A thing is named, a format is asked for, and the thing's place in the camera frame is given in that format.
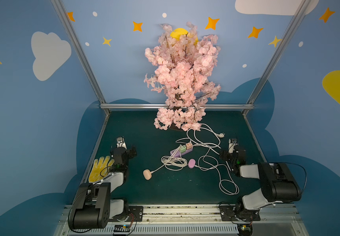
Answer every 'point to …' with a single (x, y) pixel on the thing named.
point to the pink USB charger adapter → (188, 146)
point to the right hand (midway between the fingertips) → (230, 148)
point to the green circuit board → (122, 228)
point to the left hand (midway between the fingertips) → (125, 144)
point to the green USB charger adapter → (183, 149)
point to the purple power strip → (178, 154)
